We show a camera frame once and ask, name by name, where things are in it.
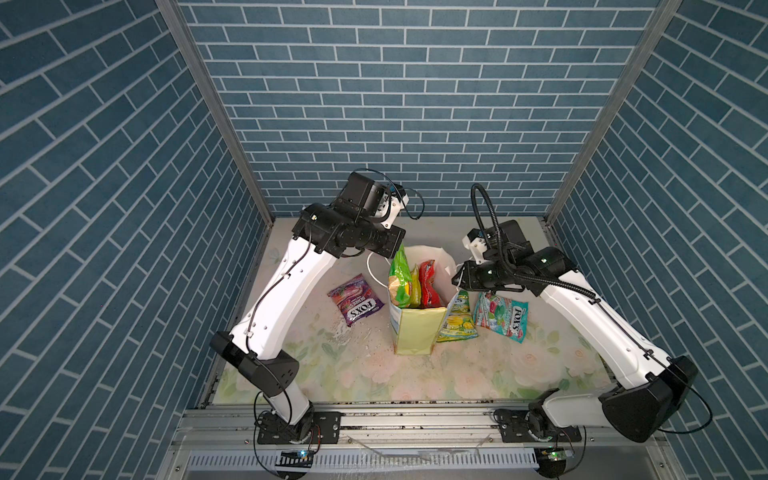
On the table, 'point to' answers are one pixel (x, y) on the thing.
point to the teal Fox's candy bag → (502, 315)
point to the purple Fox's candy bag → (355, 299)
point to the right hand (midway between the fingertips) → (451, 277)
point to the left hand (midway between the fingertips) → (402, 240)
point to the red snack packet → (430, 297)
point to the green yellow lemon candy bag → (458, 322)
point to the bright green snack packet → (400, 279)
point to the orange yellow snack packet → (416, 298)
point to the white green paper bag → (415, 330)
